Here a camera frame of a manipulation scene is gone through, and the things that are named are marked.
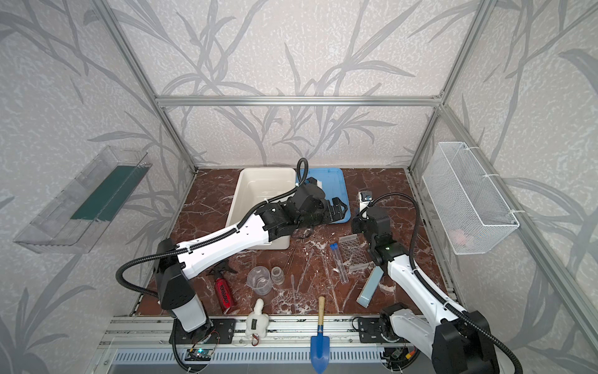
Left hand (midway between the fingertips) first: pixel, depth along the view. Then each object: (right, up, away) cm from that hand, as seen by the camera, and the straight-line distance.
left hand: (342, 205), depth 73 cm
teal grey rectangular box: (+10, -29, +6) cm, 31 cm away
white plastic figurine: (-27, -37, -1) cm, 46 cm away
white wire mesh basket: (+33, -2, -12) cm, 35 cm away
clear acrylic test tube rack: (+7, -20, +18) cm, 27 cm away
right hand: (+8, 0, +11) cm, 13 cm away
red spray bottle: (-40, -30, +6) cm, 51 cm away
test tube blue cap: (+1, -26, +14) cm, 29 cm away
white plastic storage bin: (-36, +6, +33) cm, 49 cm away
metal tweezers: (-18, -22, +16) cm, 33 cm away
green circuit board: (-45, -46, -2) cm, 64 cm away
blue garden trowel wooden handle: (-7, -43, -2) cm, 43 cm away
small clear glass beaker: (-22, -24, +6) cm, 33 cm away
